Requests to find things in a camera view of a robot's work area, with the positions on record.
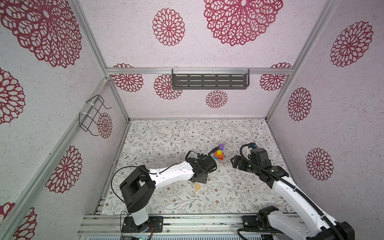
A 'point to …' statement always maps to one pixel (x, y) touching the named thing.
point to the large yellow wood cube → (219, 152)
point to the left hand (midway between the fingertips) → (197, 178)
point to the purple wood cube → (221, 146)
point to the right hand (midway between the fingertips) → (237, 159)
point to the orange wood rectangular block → (222, 155)
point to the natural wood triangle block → (197, 186)
